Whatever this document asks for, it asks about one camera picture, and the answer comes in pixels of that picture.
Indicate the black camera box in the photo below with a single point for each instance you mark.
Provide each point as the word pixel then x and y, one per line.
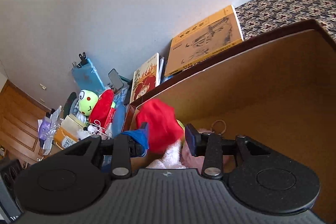
pixel 10 169

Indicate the purple plastic bag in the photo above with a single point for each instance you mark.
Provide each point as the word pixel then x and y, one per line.
pixel 47 128

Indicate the phone stand mirror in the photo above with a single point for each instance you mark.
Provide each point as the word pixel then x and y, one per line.
pixel 118 81

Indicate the red plush toy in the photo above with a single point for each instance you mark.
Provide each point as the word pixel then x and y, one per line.
pixel 103 111

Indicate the pink plush toy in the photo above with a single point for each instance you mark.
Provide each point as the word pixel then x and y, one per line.
pixel 177 154

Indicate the yellow book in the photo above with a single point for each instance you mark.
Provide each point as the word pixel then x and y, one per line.
pixel 210 36

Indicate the orange paper box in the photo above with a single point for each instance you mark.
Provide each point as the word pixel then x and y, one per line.
pixel 66 134

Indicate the wooden door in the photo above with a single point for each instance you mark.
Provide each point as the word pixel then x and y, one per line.
pixel 19 124

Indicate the green frog plush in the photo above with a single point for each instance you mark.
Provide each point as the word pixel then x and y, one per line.
pixel 87 101

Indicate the patterned floral tablecloth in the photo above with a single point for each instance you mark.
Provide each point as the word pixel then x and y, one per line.
pixel 261 16

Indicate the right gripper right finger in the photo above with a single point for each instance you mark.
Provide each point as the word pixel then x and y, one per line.
pixel 196 141

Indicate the cartoon cover book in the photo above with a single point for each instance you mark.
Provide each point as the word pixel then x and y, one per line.
pixel 145 78

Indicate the brown cardboard box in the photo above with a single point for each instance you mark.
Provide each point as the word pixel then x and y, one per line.
pixel 277 88

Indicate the red cloth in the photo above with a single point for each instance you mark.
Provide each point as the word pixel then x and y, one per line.
pixel 164 129

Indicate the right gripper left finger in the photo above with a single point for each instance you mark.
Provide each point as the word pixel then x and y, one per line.
pixel 138 140

